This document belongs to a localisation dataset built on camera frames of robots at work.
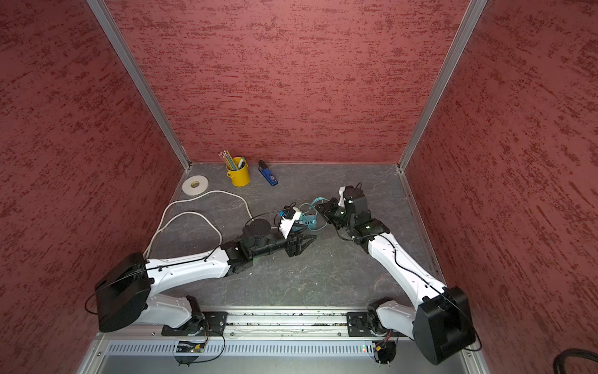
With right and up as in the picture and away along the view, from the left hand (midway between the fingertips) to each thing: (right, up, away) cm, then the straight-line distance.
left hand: (310, 235), depth 74 cm
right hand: (+1, +7, +5) cm, 9 cm away
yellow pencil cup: (-33, +20, +35) cm, 53 cm away
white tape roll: (-56, +16, +37) cm, 69 cm away
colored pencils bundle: (-37, +29, +28) cm, 55 cm away
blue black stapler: (-23, +25, +42) cm, 55 cm away
